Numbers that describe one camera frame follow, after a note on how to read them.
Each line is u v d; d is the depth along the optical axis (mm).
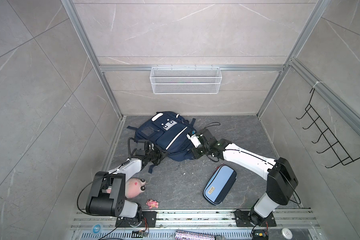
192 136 744
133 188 773
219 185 800
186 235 662
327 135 685
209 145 638
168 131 1006
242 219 729
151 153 763
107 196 431
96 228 714
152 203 763
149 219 734
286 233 690
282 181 440
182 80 1004
